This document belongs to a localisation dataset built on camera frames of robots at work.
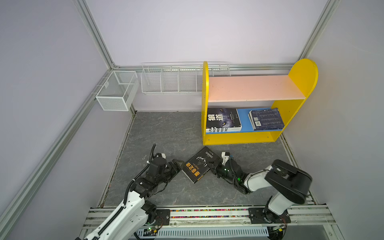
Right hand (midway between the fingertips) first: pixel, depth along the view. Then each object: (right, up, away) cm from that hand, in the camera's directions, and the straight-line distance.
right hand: (205, 163), depth 84 cm
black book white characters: (+10, +26, +7) cm, 29 cm away
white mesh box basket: (-62, +47, +24) cm, 82 cm away
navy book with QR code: (+38, +25, +7) cm, 46 cm away
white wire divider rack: (-17, +53, +14) cm, 57 cm away
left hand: (-13, -1, -5) cm, 14 cm away
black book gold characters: (-4, -2, +2) cm, 4 cm away
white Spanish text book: (+7, +19, +5) cm, 20 cm away
